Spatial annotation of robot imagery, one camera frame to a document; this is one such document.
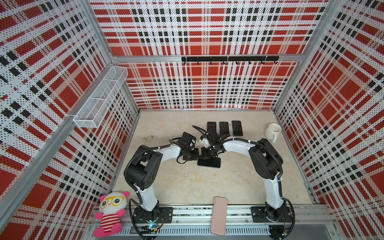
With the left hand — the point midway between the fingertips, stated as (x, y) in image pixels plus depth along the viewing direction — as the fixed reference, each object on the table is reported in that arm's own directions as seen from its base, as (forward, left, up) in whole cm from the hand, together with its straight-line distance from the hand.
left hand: (199, 159), depth 93 cm
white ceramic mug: (+17, -49, +7) cm, 52 cm away
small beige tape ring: (+17, +37, -1) cm, 40 cm away
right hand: (0, -3, -1) cm, 3 cm away
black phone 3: (+29, -29, -4) cm, 41 cm away
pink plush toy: (-27, +42, +6) cm, 50 cm away
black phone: (-2, -9, +1) cm, 10 cm away
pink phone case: (-30, -10, 0) cm, 32 cm away
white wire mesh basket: (+23, +66, +21) cm, 73 cm away
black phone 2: (+27, -9, -1) cm, 29 cm away
